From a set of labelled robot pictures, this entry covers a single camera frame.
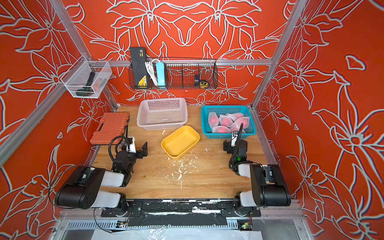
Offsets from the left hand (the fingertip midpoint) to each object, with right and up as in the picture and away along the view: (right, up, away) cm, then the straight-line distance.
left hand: (139, 141), depth 89 cm
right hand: (+57, +2, +3) cm, 58 cm away
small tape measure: (+40, +36, +5) cm, 54 cm away
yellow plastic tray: (+24, -2, +9) cm, 26 cm away
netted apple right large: (+62, +10, +8) cm, 63 cm away
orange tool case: (-23, +8, +11) cm, 27 cm away
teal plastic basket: (+72, +20, +16) cm, 76 cm away
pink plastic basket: (+10, +19, +25) cm, 32 cm away
